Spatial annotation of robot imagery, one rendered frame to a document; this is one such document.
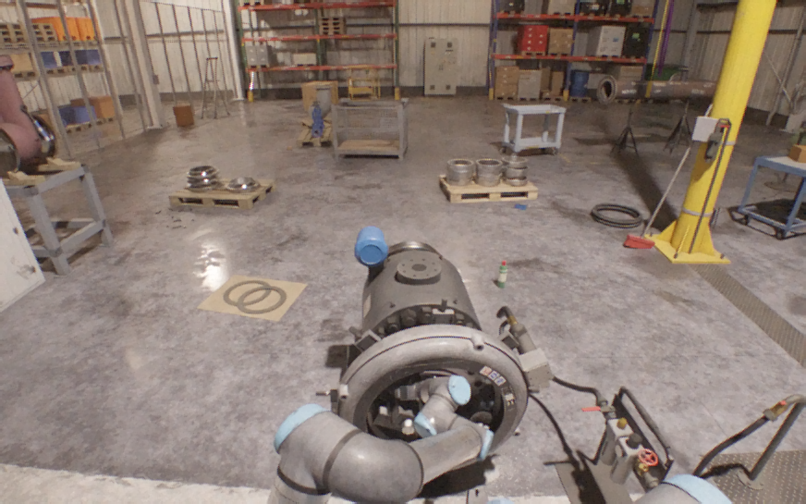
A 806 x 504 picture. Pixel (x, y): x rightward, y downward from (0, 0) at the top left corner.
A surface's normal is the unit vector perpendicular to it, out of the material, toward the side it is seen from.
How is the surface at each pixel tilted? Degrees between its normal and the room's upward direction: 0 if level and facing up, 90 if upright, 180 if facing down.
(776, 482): 0
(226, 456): 0
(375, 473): 44
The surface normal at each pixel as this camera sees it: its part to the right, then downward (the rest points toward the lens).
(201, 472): 0.00, -0.89
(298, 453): -0.45, -0.24
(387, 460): 0.49, -0.58
